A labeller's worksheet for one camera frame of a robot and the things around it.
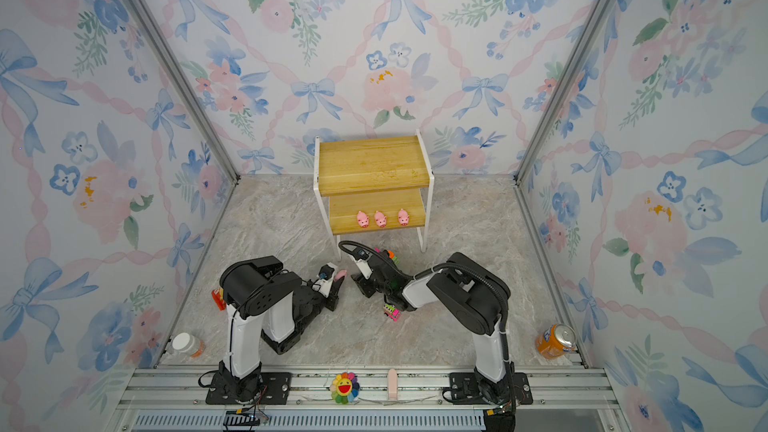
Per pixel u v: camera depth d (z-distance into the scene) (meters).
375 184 0.74
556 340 0.72
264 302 0.53
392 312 0.84
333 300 0.83
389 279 0.75
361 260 0.82
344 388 0.74
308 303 0.73
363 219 0.85
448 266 0.57
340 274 0.92
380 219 0.85
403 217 0.86
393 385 0.73
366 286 0.84
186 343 0.74
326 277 0.80
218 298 0.87
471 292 0.52
